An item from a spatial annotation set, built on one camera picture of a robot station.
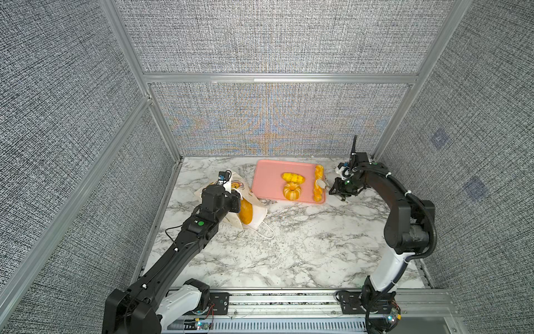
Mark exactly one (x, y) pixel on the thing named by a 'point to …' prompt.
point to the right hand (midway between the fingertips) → (333, 191)
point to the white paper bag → (259, 209)
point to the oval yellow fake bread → (293, 177)
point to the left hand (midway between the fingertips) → (237, 191)
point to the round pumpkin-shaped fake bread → (291, 191)
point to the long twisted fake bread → (319, 174)
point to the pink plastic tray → (268, 180)
